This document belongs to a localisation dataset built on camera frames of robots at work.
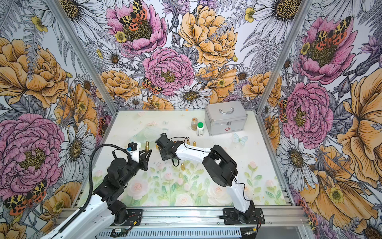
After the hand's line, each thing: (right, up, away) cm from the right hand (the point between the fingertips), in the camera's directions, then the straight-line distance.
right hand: (168, 155), depth 93 cm
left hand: (-7, +4, -14) cm, 16 cm away
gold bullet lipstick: (-7, +9, -18) cm, 21 cm away
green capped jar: (+20, +17, +8) cm, 27 cm away
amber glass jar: (+16, +20, +13) cm, 28 cm away
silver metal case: (+37, +24, +9) cm, 45 cm away
